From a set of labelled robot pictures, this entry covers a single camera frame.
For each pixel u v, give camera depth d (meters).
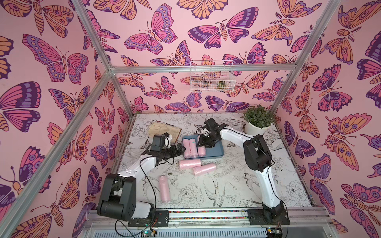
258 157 0.58
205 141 0.90
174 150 0.79
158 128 1.10
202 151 0.93
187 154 0.94
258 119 0.92
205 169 0.87
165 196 0.78
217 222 0.73
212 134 0.79
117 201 0.42
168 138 0.83
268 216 0.65
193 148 0.95
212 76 0.95
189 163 0.90
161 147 0.71
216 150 0.97
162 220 0.73
